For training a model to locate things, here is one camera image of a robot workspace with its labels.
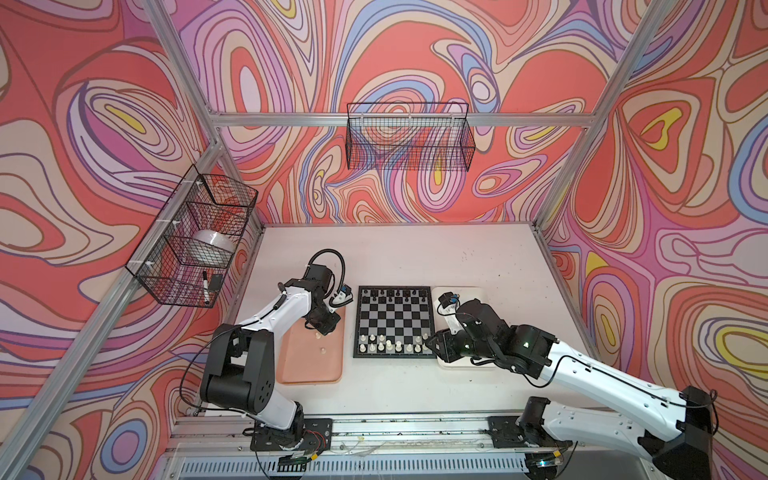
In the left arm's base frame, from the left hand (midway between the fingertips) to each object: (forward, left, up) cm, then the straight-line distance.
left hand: (329, 320), depth 90 cm
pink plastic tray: (-10, +6, -3) cm, 12 cm away
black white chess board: (0, -20, -1) cm, 20 cm away
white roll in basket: (+4, +24, +29) cm, 38 cm away
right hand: (-14, -29, +11) cm, 34 cm away
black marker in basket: (-3, +27, +21) cm, 34 cm away
